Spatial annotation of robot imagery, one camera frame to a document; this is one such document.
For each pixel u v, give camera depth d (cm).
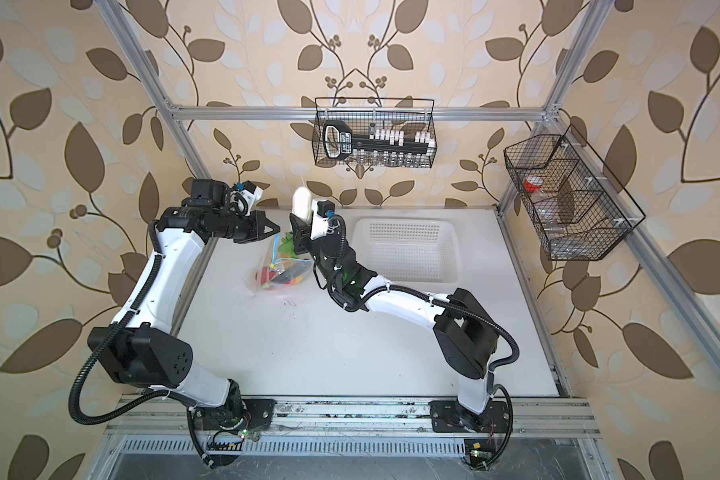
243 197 68
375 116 91
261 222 68
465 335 46
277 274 81
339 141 83
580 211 73
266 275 83
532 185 81
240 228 66
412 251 108
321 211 61
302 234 65
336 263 56
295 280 90
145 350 42
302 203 69
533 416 75
